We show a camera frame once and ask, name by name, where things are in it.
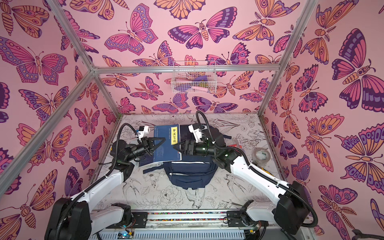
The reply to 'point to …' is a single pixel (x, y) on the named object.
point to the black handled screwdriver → (289, 235)
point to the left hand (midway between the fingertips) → (165, 141)
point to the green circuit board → (123, 235)
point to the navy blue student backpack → (193, 172)
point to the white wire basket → (194, 77)
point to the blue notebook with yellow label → (166, 151)
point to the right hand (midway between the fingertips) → (178, 145)
